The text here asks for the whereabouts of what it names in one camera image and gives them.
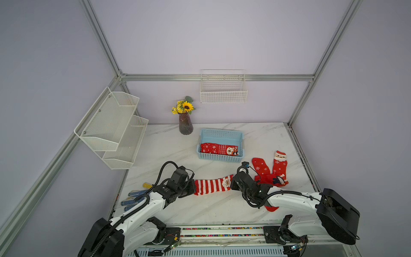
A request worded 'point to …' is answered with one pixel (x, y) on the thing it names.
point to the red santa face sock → (280, 168)
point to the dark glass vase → (185, 125)
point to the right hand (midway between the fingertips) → (233, 179)
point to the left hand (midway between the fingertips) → (196, 188)
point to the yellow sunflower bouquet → (183, 106)
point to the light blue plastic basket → (222, 137)
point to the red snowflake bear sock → (215, 149)
